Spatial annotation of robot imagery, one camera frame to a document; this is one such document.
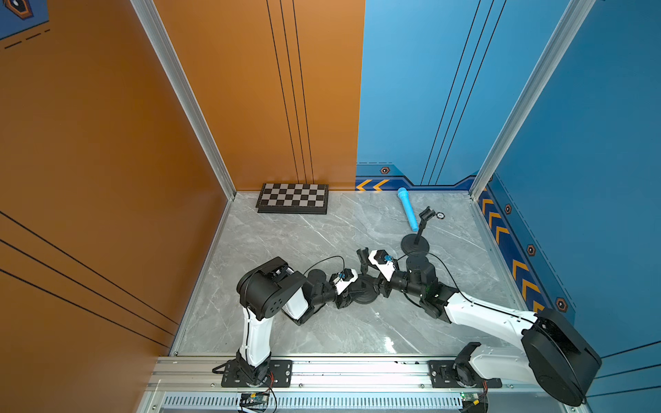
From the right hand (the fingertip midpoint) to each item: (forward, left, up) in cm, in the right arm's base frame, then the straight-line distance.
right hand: (365, 268), depth 80 cm
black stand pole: (0, +1, +7) cm, 7 cm away
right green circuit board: (-31, -28, -17) cm, 45 cm away
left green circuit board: (-32, +32, -16) cm, 48 cm away
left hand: (+1, +1, -12) cm, 12 cm away
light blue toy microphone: (+44, -20, -9) cm, 49 cm away
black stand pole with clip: (+17, -21, +6) cm, 28 cm away
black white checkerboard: (+39, +29, -8) cm, 50 cm away
